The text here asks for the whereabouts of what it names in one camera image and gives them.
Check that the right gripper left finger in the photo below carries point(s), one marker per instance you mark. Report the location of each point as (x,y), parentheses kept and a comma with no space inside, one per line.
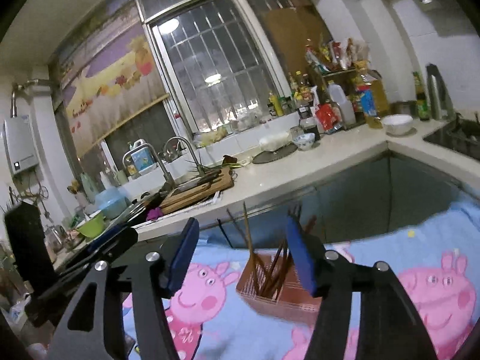
(92,326)

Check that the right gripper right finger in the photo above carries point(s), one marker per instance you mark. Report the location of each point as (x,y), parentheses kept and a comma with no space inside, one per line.
(365,312)

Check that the green plastic bowl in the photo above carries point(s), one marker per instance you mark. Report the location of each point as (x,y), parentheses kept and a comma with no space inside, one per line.
(92,227)

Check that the pink plastic utensil basket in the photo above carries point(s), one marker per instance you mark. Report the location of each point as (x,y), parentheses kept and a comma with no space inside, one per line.
(294,303)

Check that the light blue plastic container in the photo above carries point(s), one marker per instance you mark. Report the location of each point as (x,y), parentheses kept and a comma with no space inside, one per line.
(111,202)

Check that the square steel faucet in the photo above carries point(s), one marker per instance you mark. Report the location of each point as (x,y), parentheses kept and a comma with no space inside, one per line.
(128,163)

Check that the white water heater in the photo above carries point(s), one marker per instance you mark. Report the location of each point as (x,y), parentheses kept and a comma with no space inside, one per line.
(19,145)

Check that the white ceramic bowl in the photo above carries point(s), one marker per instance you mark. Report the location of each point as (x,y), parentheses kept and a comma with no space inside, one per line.
(397,125)

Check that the wooden cutting board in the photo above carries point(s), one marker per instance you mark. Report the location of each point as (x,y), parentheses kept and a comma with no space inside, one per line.
(182,197)

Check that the blue patterned small bowl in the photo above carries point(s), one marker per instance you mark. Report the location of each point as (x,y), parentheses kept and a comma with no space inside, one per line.
(304,141)

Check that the black gas stove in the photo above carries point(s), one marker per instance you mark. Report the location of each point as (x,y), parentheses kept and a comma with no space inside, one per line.
(460,135)

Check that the large yellow oil bottle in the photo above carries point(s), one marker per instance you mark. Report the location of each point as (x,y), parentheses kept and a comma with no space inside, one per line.
(373,100)

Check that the dark round tray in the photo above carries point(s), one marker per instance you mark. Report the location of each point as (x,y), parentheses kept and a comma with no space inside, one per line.
(266,157)

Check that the white plastic jug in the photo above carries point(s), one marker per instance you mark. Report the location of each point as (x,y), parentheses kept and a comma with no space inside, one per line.
(344,104)

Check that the white plastic bag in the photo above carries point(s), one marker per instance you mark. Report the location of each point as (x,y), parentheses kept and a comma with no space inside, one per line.
(275,141)

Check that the red snack packet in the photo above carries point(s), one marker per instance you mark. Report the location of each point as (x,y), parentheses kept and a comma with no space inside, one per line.
(328,119)

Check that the dark green sauce bottle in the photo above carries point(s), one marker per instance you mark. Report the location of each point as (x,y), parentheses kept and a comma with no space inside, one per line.
(422,107)

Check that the dark soy sauce bottle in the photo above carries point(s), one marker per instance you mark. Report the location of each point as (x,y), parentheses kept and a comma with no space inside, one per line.
(304,101)

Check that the steel thermos kettle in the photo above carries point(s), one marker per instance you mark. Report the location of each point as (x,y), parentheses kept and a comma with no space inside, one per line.
(440,101)

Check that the wooden spice shelf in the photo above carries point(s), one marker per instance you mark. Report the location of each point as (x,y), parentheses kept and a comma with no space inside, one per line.
(320,91)

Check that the colourful window blind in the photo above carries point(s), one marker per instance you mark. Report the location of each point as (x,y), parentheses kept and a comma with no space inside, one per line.
(107,75)

